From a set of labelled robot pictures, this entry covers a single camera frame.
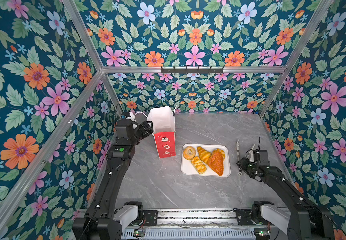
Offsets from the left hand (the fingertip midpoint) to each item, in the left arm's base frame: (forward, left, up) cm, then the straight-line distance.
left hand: (149, 120), depth 73 cm
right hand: (-13, -50, -28) cm, 58 cm away
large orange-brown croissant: (-12, -35, -26) cm, 45 cm away
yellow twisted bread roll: (-14, -26, -28) cm, 41 cm away
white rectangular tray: (-12, -19, -32) cm, 39 cm away
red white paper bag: (+14, -5, -15) cm, 21 cm away
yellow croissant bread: (-6, -30, -29) cm, 42 cm away
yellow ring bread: (-5, -18, -29) cm, 35 cm away
